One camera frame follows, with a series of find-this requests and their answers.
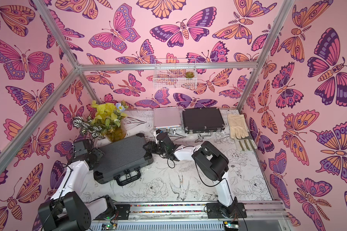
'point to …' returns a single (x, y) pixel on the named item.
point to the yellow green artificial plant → (111, 119)
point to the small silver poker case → (166, 118)
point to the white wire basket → (175, 74)
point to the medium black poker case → (203, 121)
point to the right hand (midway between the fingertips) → (145, 146)
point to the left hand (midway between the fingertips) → (100, 154)
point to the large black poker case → (123, 160)
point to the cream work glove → (239, 132)
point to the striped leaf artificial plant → (87, 127)
